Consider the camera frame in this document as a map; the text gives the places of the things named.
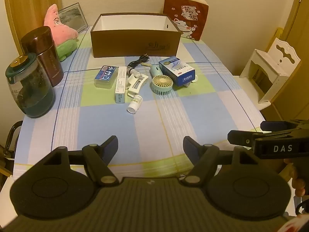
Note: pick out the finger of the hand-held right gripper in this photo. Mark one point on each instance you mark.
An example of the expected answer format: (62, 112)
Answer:
(241, 137)
(266, 125)

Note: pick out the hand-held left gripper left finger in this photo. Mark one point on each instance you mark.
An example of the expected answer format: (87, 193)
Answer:
(112, 148)

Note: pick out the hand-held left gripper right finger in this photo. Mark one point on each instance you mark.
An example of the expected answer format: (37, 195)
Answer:
(189, 147)

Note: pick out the white pill bottle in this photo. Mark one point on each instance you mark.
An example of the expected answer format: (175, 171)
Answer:
(134, 105)

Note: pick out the brown cardboard box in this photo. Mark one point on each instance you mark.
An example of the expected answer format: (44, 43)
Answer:
(132, 44)

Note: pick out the person's right hand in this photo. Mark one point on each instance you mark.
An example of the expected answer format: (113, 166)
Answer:
(298, 186)

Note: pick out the checked tablecloth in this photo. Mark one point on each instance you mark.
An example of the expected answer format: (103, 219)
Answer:
(120, 130)

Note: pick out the long white carton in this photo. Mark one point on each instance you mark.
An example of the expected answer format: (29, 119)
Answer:
(120, 87)

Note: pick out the white plastic clip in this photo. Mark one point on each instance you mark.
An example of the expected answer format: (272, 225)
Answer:
(136, 85)

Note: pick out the green handheld fan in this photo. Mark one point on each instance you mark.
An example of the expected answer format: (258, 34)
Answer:
(161, 85)

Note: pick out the blue clear plastic box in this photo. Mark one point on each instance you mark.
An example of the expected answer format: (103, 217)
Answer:
(105, 76)

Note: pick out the blue white medicine box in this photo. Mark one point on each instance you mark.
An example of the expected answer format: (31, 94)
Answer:
(178, 72)

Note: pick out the wooden door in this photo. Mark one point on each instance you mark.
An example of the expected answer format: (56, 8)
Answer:
(298, 53)

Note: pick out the brown thermos flask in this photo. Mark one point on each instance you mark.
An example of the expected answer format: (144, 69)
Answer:
(48, 53)

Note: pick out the pink starfish plush toy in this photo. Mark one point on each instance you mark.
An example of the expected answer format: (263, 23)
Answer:
(62, 31)

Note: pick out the red cat print cushion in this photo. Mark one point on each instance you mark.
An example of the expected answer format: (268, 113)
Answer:
(188, 12)

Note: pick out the framed picture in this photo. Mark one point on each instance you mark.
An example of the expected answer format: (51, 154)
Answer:
(73, 17)

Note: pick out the wooden panel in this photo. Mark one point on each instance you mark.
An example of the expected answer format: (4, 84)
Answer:
(29, 9)

